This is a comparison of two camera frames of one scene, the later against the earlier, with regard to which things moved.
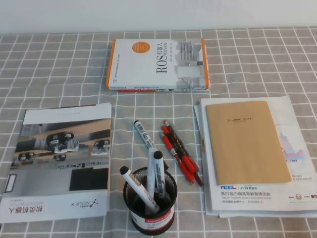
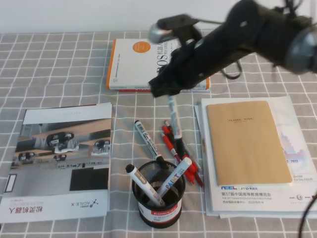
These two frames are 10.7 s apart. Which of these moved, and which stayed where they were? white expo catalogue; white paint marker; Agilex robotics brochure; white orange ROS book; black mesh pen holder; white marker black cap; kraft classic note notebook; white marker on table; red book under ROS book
Moved: black mesh pen holder; white marker black cap; white paint marker
Stayed: Agilex robotics brochure; red book under ROS book; white marker on table; kraft classic note notebook; white expo catalogue; white orange ROS book
